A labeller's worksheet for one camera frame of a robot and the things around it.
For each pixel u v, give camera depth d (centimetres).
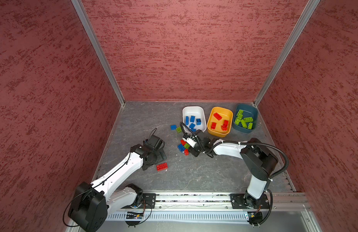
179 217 77
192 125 104
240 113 112
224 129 102
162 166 86
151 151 62
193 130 104
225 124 104
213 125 103
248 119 107
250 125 103
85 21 76
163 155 77
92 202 39
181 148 93
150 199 74
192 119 107
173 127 106
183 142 86
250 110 114
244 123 104
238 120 106
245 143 53
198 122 103
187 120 107
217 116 110
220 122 107
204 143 73
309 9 72
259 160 48
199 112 113
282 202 76
